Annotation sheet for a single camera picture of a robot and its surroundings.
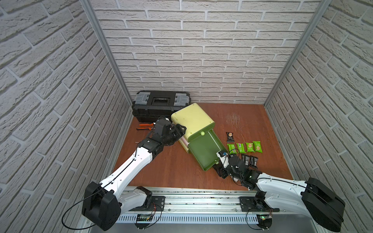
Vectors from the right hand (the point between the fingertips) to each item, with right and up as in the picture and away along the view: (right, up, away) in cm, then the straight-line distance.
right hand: (217, 164), depth 86 cm
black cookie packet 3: (+22, +1, +2) cm, 22 cm away
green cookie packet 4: (+28, +9, +9) cm, 31 cm away
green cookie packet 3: (+23, +9, +9) cm, 26 cm away
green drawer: (-8, +9, +2) cm, 12 cm away
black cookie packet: (+11, +14, +14) cm, 23 cm away
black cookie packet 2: (+18, +2, +4) cm, 19 cm away
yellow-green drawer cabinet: (-13, +26, -4) cm, 30 cm away
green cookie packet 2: (+17, +8, +9) cm, 21 cm away
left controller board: (-41, -23, -13) cm, 49 cm away
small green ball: (-10, +20, -6) cm, 23 cm away
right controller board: (+20, -23, -16) cm, 35 cm away
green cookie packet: (+11, +8, +9) cm, 16 cm away
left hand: (-19, +22, -7) cm, 30 cm away
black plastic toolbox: (-45, +36, +9) cm, 59 cm away
